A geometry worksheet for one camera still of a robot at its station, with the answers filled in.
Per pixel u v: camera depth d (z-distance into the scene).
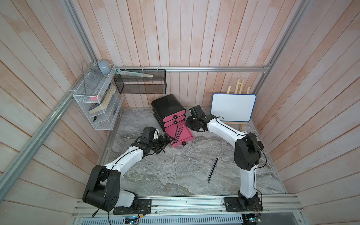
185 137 0.98
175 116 0.95
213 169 0.87
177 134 1.03
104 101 0.79
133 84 1.07
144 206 0.73
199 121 0.71
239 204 0.67
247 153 0.52
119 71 0.91
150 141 0.70
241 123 1.04
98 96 0.70
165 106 1.00
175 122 0.98
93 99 0.73
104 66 0.83
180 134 1.03
